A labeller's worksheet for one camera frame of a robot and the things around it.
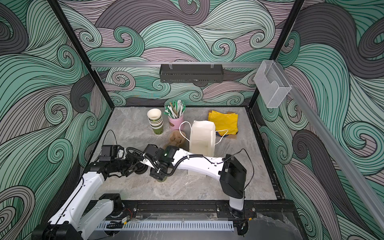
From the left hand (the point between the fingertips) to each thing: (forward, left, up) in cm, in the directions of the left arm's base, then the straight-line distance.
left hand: (142, 161), depth 80 cm
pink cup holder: (+27, -16, 0) cm, 31 cm away
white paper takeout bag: (+15, -34, -3) cm, 38 cm away
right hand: (-5, -10, +2) cm, 11 cm away
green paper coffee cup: (-9, -13, -1) cm, 16 cm away
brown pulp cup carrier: (+18, -17, -6) cm, 26 cm away
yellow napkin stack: (+31, -52, -5) cm, 60 cm away
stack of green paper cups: (+24, -5, +8) cm, 26 cm away
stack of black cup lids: (-2, +1, -6) cm, 6 cm away
